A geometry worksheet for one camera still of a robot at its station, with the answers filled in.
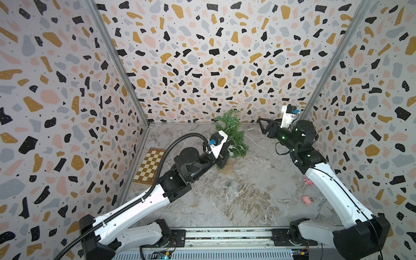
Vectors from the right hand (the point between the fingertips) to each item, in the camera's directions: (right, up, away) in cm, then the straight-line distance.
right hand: (263, 120), depth 70 cm
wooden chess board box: (-60, -26, +24) cm, 70 cm away
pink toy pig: (+27, -40, +15) cm, 51 cm away
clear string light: (-15, -12, -6) cm, 20 cm away
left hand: (-15, -8, -11) cm, 20 cm away
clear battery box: (-11, -34, +20) cm, 41 cm away
